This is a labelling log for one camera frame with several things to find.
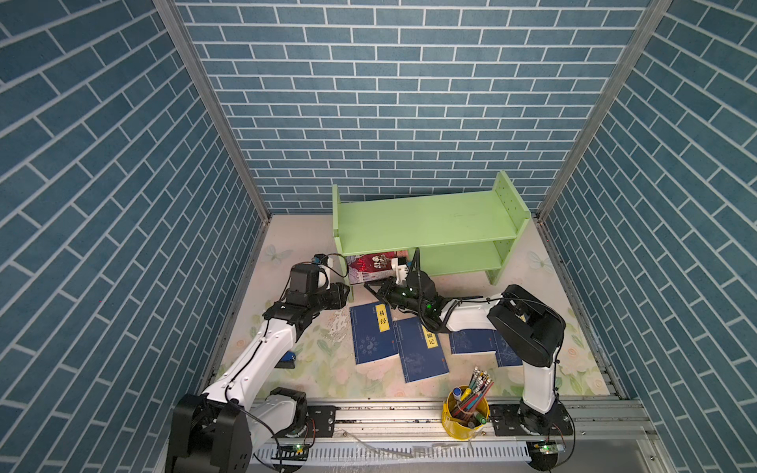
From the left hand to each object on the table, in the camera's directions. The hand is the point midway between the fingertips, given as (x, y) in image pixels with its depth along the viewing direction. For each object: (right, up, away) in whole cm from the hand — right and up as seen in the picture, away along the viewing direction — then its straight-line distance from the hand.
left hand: (344, 287), depth 84 cm
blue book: (+8, -15, +5) cm, 17 cm away
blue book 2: (+22, -19, 0) cm, 29 cm away
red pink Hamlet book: (+8, +6, +5) cm, 11 cm away
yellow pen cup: (+31, -26, -16) cm, 44 cm away
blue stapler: (-16, -20, -2) cm, 26 cm away
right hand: (+5, +1, -1) cm, 5 cm away
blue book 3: (+38, -16, +1) cm, 41 cm away
